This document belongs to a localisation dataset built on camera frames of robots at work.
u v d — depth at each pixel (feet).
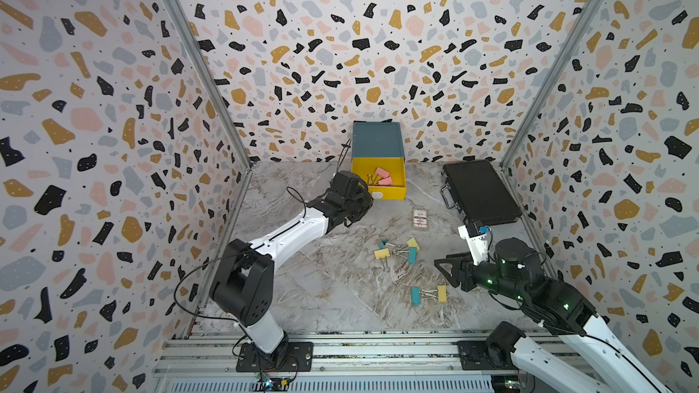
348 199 2.27
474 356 2.41
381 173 3.19
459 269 1.90
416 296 2.81
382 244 3.04
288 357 2.36
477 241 1.96
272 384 2.31
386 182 3.11
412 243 3.17
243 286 1.47
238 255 1.49
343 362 2.40
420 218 3.37
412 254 3.04
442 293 2.80
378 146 3.25
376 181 3.12
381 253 3.10
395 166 3.36
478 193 3.40
